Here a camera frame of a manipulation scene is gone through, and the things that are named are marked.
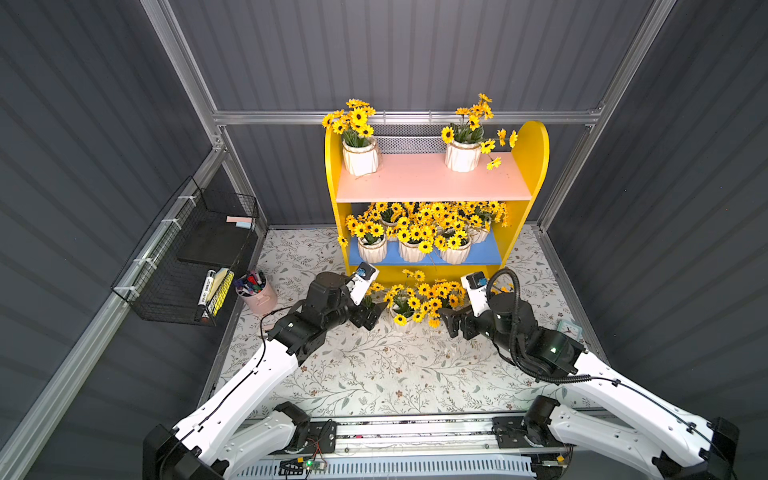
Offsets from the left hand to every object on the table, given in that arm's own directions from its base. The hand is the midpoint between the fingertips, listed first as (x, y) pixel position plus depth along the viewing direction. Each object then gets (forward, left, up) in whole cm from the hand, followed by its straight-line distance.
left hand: (370, 292), depth 74 cm
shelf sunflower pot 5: (+13, -22, +4) cm, 26 cm away
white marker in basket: (-1, +38, +5) cm, 38 cm away
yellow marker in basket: (+1, +34, +5) cm, 34 cm away
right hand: (-3, -22, -1) cm, 22 cm away
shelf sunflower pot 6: (+27, -33, +1) cm, 42 cm away
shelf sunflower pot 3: (+17, 0, -2) cm, 18 cm away
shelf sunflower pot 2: (+5, -19, -9) cm, 22 cm away
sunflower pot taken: (+7, -1, -10) cm, 12 cm away
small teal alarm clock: (-1, -59, -20) cm, 63 cm away
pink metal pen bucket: (+9, +36, -11) cm, 38 cm away
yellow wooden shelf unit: (+20, -12, +8) cm, 24 cm away
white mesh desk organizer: (+53, -12, +12) cm, 56 cm away
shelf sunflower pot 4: (+14, -10, +5) cm, 18 cm away
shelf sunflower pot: (+5, -10, -12) cm, 16 cm away
